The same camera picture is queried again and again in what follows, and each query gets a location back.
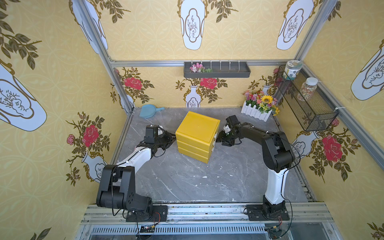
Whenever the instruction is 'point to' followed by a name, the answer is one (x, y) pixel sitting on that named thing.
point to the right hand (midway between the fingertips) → (221, 139)
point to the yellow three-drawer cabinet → (196, 136)
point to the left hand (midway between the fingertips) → (172, 135)
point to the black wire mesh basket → (310, 103)
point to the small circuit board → (147, 229)
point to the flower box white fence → (255, 113)
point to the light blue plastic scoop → (149, 110)
